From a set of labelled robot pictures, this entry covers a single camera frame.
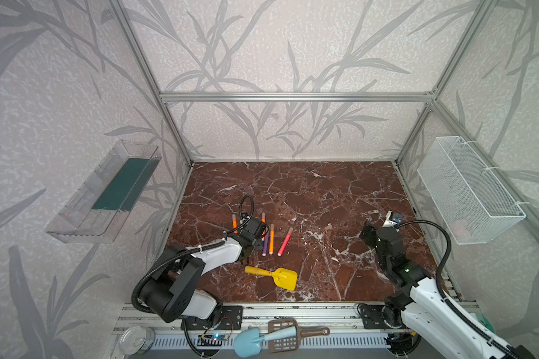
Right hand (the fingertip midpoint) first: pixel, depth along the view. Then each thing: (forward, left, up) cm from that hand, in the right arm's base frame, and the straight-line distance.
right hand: (375, 218), depth 83 cm
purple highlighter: (-4, +42, -13) cm, 44 cm away
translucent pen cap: (+4, +15, -14) cm, 21 cm away
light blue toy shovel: (-37, +46, -11) cm, 60 cm away
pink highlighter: (-3, +34, -13) cm, 36 cm away
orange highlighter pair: (+5, +56, -12) cm, 58 cm away
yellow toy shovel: (-18, +35, -11) cm, 41 cm away
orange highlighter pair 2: (+7, +44, -13) cm, 46 cm away
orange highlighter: (-3, +40, -12) cm, 42 cm away
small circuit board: (-35, +55, -12) cm, 67 cm away
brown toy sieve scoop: (-37, +32, -13) cm, 51 cm away
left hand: (0, +46, -12) cm, 48 cm away
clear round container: (-37, +78, -6) cm, 87 cm away
